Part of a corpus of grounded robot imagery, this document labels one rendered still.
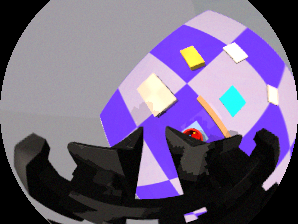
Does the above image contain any yellow flat block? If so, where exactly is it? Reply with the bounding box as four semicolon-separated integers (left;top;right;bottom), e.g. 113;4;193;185
180;45;205;71

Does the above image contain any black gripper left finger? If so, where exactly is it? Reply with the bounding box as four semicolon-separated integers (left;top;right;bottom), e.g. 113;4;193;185
67;127;144;198

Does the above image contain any orange flat bar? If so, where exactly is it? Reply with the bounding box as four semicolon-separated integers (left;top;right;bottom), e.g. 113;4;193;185
197;95;231;139

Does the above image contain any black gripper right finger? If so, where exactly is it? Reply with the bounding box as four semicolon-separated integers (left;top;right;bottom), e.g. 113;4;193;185
164;127;243;194

